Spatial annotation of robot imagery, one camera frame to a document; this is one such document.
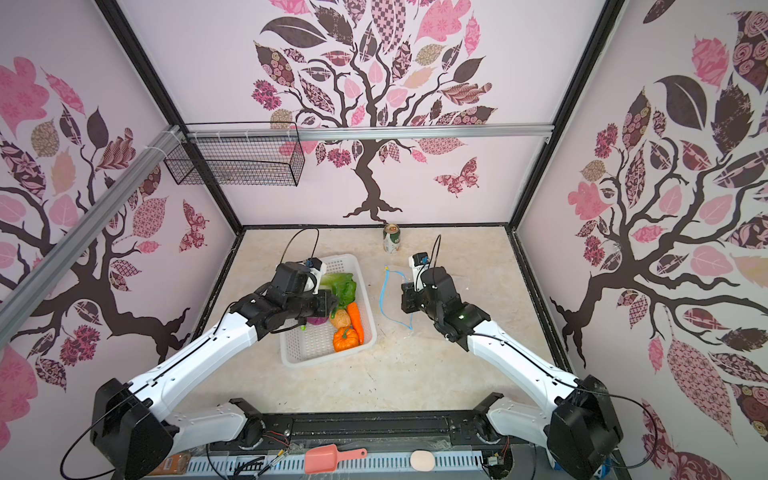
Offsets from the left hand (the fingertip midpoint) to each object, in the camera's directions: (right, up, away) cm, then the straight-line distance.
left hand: (337, 304), depth 79 cm
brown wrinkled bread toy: (-1, -6, +9) cm, 11 cm away
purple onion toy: (-9, -8, +16) cm, 20 cm away
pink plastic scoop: (-1, -36, -9) cm, 37 cm away
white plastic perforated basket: (-11, -14, +11) cm, 21 cm away
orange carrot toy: (+4, -7, +11) cm, 14 cm away
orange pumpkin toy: (+1, -11, +6) cm, 13 cm away
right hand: (+18, +6, +1) cm, 19 cm away
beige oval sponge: (+22, -36, -10) cm, 43 cm away
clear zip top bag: (+15, -2, +16) cm, 22 cm away
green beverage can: (+15, +19, +26) cm, 36 cm away
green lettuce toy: (0, +4, +10) cm, 11 cm away
